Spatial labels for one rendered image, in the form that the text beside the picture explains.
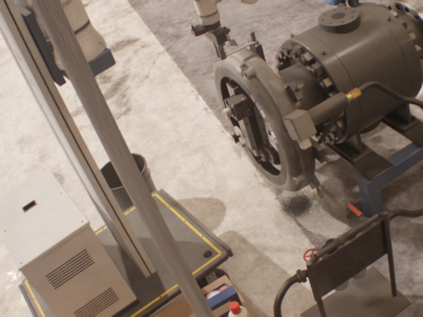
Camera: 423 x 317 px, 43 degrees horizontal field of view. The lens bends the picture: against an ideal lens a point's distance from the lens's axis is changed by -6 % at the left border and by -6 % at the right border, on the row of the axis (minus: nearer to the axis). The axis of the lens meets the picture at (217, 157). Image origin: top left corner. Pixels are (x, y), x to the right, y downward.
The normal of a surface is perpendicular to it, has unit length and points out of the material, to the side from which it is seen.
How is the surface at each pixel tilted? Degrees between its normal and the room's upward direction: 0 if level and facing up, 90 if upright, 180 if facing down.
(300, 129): 67
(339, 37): 19
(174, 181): 0
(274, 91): 42
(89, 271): 90
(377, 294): 0
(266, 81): 35
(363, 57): 50
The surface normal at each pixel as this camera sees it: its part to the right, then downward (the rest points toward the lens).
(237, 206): -0.30, -0.76
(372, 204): 0.43, 0.44
